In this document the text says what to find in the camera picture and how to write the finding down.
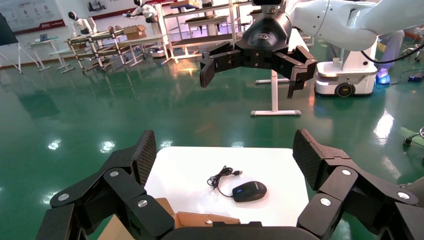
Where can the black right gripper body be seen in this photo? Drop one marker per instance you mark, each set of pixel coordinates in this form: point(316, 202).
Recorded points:
point(265, 43)

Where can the wooden rack frames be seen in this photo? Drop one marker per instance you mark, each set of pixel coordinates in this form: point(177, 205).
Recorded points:
point(99, 46)

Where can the black floor device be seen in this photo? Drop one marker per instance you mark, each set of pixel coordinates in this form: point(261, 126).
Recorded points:
point(416, 78)

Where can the seated person in light trousers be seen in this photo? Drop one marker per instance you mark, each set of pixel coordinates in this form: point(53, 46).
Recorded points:
point(392, 46)

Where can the white metal shelf rack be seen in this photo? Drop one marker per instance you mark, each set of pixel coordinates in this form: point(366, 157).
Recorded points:
point(202, 39)

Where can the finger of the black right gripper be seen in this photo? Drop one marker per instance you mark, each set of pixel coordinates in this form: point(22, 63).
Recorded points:
point(298, 66)
point(218, 59)

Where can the open brown carton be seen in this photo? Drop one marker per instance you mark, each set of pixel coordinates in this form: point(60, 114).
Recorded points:
point(135, 32)

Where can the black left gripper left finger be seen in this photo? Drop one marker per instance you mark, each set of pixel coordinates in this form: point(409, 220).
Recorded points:
point(119, 185)

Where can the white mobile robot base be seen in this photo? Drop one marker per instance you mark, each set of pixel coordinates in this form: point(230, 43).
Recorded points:
point(346, 74)

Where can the wall poster board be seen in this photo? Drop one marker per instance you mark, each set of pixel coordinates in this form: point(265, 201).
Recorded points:
point(30, 13)

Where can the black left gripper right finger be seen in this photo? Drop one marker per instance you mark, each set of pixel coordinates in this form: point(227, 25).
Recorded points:
point(344, 188)

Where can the black board on stand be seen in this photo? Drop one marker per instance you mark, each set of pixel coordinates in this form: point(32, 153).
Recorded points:
point(6, 33)

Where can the white humanoid robot black head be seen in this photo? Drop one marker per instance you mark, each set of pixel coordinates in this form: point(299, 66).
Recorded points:
point(81, 24)
point(145, 10)

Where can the light side table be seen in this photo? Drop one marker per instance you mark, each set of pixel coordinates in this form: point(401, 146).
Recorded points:
point(46, 42)

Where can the white single-leg table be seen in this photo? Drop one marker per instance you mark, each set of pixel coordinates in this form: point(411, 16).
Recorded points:
point(274, 92)

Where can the open brown cardboard box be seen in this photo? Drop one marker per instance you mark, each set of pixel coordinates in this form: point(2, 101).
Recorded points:
point(192, 219)

